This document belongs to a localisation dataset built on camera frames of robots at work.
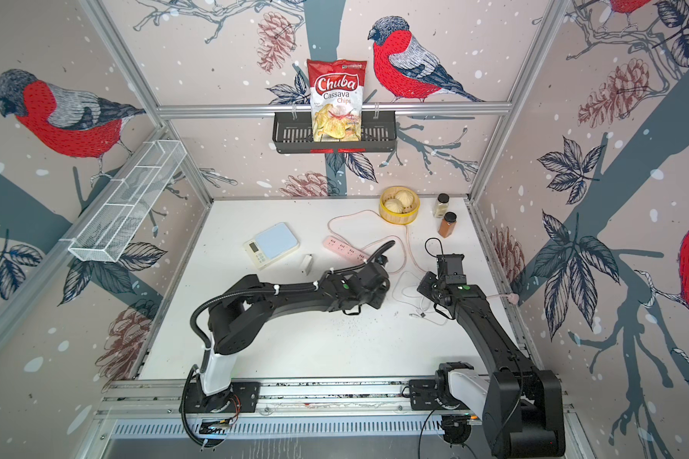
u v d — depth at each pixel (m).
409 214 1.10
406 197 1.14
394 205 1.10
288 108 0.95
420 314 0.88
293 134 0.95
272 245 1.04
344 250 1.01
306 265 0.96
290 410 0.73
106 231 0.71
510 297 0.94
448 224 1.03
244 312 0.55
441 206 1.09
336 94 0.85
